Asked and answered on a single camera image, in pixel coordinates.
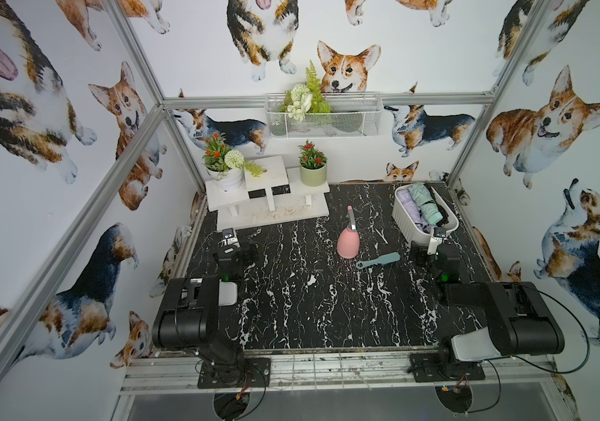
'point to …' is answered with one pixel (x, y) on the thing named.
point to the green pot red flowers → (313, 166)
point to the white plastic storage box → (408, 227)
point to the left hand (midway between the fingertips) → (238, 237)
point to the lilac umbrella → (414, 210)
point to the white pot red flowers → (225, 167)
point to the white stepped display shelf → (270, 193)
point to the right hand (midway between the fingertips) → (425, 239)
